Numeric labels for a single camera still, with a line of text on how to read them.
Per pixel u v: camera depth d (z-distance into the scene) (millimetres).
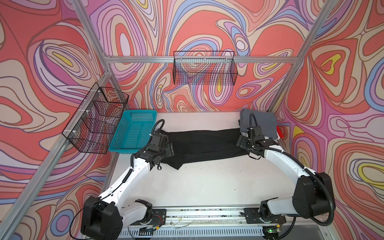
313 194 415
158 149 614
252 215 731
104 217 387
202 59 1278
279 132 1021
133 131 1079
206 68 959
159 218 724
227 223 733
